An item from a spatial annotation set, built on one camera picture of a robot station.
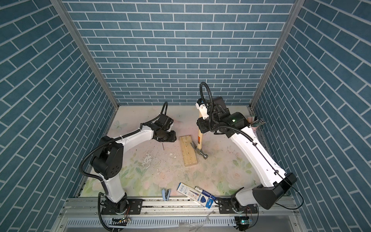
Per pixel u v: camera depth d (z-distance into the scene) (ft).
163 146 3.16
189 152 2.92
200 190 2.55
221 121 1.60
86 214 2.41
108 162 1.60
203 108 2.04
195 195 2.52
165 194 2.52
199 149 2.64
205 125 1.99
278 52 2.91
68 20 2.45
